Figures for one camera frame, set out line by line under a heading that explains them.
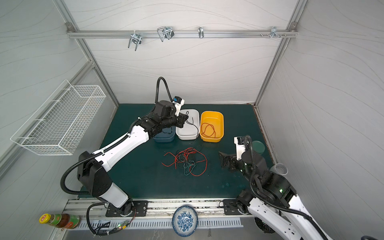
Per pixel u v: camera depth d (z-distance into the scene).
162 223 0.70
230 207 0.70
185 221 0.70
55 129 0.66
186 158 0.86
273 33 0.77
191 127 0.83
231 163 0.56
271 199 0.42
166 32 0.76
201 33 0.78
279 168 0.66
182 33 0.78
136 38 0.79
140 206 0.74
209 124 1.07
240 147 0.57
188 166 0.87
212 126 1.07
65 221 0.63
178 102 0.69
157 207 0.75
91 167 0.42
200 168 0.86
